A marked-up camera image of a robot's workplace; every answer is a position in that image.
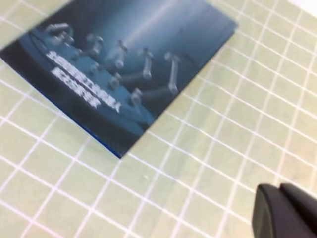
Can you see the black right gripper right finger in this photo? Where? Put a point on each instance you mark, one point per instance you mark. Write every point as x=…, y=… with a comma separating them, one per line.
x=304, y=204

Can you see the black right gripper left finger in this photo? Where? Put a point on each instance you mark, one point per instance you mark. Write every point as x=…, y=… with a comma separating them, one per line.
x=273, y=215

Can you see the robot catalogue book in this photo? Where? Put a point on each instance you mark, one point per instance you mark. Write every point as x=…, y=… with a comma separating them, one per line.
x=113, y=66

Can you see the green checkered tablecloth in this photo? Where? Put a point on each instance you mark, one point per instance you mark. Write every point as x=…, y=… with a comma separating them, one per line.
x=249, y=117

